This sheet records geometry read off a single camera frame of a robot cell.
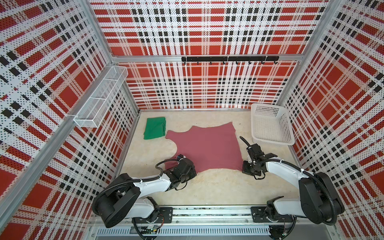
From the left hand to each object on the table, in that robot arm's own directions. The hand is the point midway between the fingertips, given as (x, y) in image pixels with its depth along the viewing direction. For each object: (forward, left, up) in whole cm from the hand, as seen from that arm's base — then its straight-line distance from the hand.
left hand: (196, 173), depth 87 cm
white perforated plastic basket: (+36, -56, 0) cm, 67 cm away
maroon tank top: (+17, -9, 0) cm, 19 cm away
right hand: (0, -29, 0) cm, 29 cm away
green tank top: (+34, +30, +1) cm, 46 cm away
